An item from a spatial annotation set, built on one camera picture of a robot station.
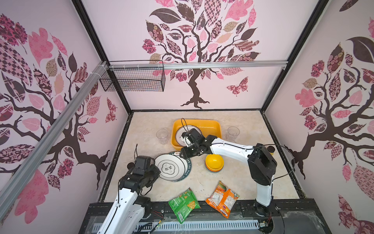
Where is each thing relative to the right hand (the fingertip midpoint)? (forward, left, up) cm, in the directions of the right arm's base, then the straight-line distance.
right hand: (182, 152), depth 85 cm
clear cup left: (+17, +15, -5) cm, 23 cm away
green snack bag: (-27, -1, -5) cm, 27 cm away
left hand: (-12, +12, -2) cm, 17 cm away
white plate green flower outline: (-6, +6, -7) cm, 11 cm away
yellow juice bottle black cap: (+1, -54, 0) cm, 54 cm away
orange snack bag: (-24, -22, -6) cm, 33 cm away
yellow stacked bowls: (-4, -20, -7) cm, 21 cm away
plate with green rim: (-6, -3, -8) cm, 11 cm away
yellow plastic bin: (+26, -18, -8) cm, 32 cm away
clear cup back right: (+20, -36, -7) cm, 42 cm away
